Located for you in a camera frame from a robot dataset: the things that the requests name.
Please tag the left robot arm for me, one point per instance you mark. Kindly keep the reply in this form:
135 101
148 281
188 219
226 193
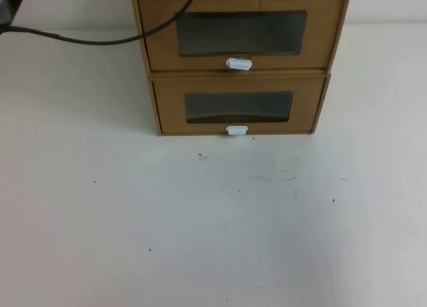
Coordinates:
9 9

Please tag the white lower drawer handle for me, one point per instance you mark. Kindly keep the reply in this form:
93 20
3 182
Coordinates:
236 130

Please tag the lower brown cardboard shoebox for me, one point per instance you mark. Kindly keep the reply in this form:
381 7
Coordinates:
278 103

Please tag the white upper drawer handle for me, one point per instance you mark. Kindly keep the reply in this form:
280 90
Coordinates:
239 64

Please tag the white drawer handle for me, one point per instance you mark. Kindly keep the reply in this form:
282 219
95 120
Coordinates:
239 64
236 130

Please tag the upper brown cardboard shoebox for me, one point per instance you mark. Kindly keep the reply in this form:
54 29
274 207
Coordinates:
200 35

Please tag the brown cardboard shoebox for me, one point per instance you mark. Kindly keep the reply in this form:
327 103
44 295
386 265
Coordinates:
278 103
200 35

